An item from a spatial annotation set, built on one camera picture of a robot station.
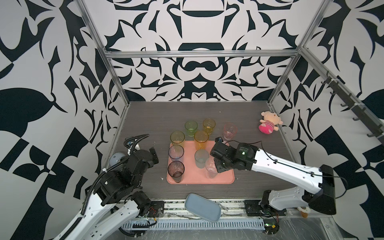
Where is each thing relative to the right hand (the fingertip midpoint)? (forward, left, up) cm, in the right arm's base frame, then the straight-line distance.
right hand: (218, 164), depth 74 cm
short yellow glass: (+31, +2, -9) cm, 32 cm away
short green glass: (+32, +14, -13) cm, 38 cm away
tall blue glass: (+8, +22, -5) cm, 24 cm away
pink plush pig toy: (+32, -39, -10) cm, 52 cm away
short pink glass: (+28, -12, -12) cm, 32 cm away
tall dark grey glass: (+1, +22, -8) cm, 23 cm away
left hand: (+3, +33, +11) cm, 35 cm away
